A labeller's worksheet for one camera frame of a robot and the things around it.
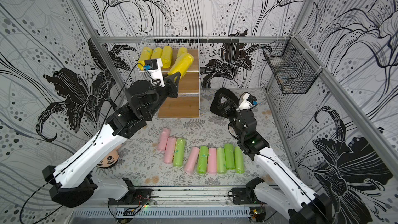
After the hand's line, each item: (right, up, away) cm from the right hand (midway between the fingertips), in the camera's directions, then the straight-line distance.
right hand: (225, 98), depth 70 cm
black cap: (-3, -6, +40) cm, 40 cm away
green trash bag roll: (-24, -29, +14) cm, 40 cm away
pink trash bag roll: (-34, -23, +19) cm, 45 cm away
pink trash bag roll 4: (-6, -36, +9) cm, 38 cm away
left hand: (-20, +8, -11) cm, 24 cm away
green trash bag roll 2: (-11, -32, +10) cm, 36 cm away
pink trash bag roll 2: (-29, -29, +16) cm, 44 cm away
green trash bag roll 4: (+4, -31, +12) cm, 34 cm away
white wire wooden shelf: (-22, -3, +37) cm, 43 cm away
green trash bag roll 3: (-1, -33, +11) cm, 35 cm away
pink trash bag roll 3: (-16, -33, +12) cm, 39 cm away
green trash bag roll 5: (+9, -33, +12) cm, 36 cm away
